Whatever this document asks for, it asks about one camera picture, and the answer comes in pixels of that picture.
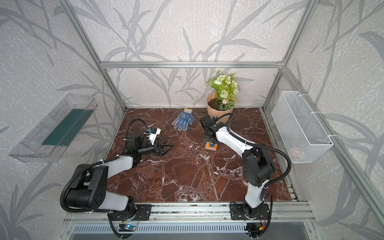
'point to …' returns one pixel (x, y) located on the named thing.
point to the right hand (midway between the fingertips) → (211, 133)
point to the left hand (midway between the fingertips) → (171, 140)
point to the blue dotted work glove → (185, 117)
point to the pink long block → (214, 149)
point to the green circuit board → (126, 227)
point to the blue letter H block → (212, 145)
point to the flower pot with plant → (221, 102)
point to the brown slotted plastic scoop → (202, 113)
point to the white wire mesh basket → (303, 138)
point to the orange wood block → (208, 145)
